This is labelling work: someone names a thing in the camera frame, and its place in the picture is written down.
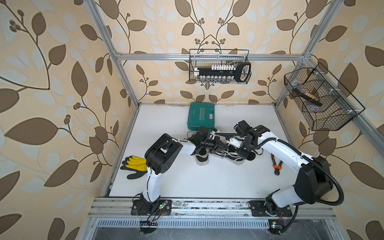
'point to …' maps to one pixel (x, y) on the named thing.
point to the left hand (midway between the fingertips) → (227, 145)
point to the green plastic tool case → (201, 114)
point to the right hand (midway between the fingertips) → (241, 152)
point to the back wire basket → (194, 64)
